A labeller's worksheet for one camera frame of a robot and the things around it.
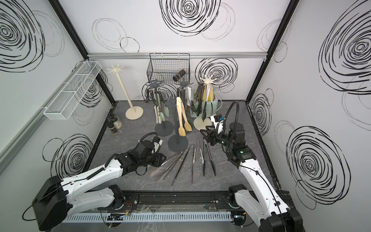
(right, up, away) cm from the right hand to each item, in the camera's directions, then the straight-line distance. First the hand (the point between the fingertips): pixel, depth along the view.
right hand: (204, 129), depth 73 cm
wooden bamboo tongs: (-11, +3, 0) cm, 12 cm away
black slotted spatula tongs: (-2, +19, +9) cm, 21 cm away
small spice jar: (-60, 0, +21) cm, 63 cm away
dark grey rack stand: (-16, -12, +22) cm, 30 cm away
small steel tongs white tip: (+1, -21, +13) cm, 25 cm away
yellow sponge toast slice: (+3, +19, +4) cm, 19 cm away
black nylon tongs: (+2, -12, +20) cm, 24 cm away
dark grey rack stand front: (-25, -2, +30) cm, 39 cm away
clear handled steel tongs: (-8, +17, +3) cm, 19 cm away
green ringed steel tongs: (-23, +11, +13) cm, 29 cm away
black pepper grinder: (-16, +31, +16) cm, 38 cm away
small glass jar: (-59, 0, +29) cm, 66 cm away
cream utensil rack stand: (+3, +1, +32) cm, 32 cm away
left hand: (-22, -17, +7) cm, 29 cm away
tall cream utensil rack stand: (-52, +9, +38) cm, 65 cm away
